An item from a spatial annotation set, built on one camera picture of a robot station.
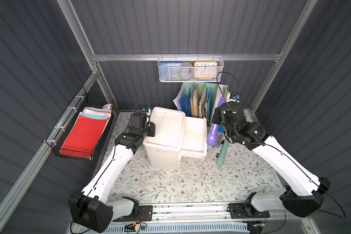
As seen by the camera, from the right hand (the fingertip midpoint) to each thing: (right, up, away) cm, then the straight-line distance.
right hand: (222, 109), depth 67 cm
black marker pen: (+5, -26, +27) cm, 38 cm away
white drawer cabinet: (-27, -19, +3) cm, 33 cm away
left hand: (-37, -7, +11) cm, 39 cm away
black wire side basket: (-65, +2, +16) cm, 66 cm away
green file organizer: (-7, +9, +27) cm, 29 cm away
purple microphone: (-5, -13, 0) cm, 14 cm away
